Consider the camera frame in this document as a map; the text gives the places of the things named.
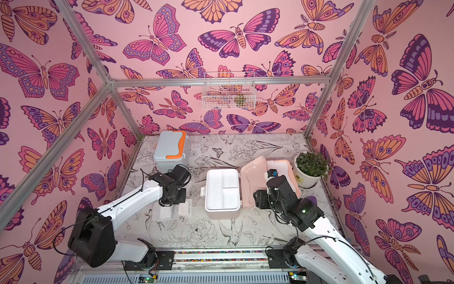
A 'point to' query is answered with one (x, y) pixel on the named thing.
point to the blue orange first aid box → (171, 148)
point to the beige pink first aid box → (226, 190)
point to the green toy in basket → (240, 100)
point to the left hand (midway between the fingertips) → (181, 198)
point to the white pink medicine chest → (284, 168)
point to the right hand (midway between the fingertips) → (259, 193)
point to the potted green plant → (308, 167)
